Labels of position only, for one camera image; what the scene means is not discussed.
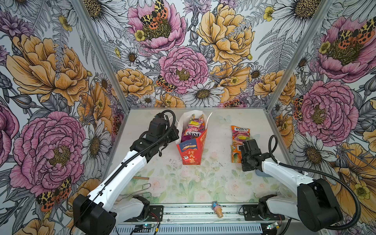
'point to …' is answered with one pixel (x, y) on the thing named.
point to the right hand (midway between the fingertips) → (240, 158)
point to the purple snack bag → (185, 137)
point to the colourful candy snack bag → (196, 127)
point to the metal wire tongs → (145, 186)
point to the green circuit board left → (148, 225)
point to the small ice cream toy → (218, 209)
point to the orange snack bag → (236, 154)
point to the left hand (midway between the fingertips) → (178, 135)
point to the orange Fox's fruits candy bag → (239, 135)
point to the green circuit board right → (273, 225)
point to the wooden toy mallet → (141, 177)
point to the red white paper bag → (191, 151)
